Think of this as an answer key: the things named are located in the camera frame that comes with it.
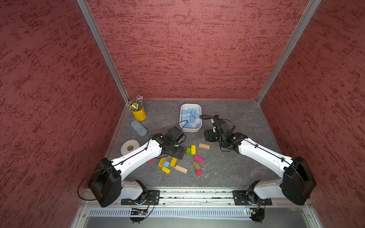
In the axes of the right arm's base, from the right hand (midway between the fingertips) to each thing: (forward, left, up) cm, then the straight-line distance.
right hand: (209, 135), depth 85 cm
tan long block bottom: (-17, +18, -11) cm, 27 cm away
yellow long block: (-13, +23, -10) cm, 28 cm away
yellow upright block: (-4, +10, -12) cm, 16 cm away
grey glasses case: (+12, +49, -9) cm, 51 cm away
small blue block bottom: (-14, +27, -11) cm, 32 cm away
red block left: (-24, +27, +23) cm, 43 cm away
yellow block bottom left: (-17, +27, -11) cm, 34 cm away
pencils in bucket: (+27, +48, +4) cm, 55 cm away
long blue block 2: (+19, +10, -12) cm, 24 cm away
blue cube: (+27, +15, -9) cm, 32 cm away
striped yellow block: (-13, +30, -10) cm, 34 cm away
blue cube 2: (+28, +8, -9) cm, 30 cm away
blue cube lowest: (+15, +6, -11) cm, 19 cm away
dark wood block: (-14, +9, -11) cm, 20 cm away
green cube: (-5, +13, -10) cm, 18 cm away
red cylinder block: (-19, +7, -12) cm, 23 cm away
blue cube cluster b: (+20, +13, -9) cm, 26 cm away
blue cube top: (+27, +12, -9) cm, 31 cm away
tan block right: (-2, +3, -11) cm, 11 cm away
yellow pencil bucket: (+20, +49, -3) cm, 53 cm away
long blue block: (+18, +16, -12) cm, 27 cm away
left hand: (-11, +21, -3) cm, 24 cm away
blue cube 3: (+21, +16, -10) cm, 28 cm away
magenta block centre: (-10, +7, -13) cm, 18 cm away
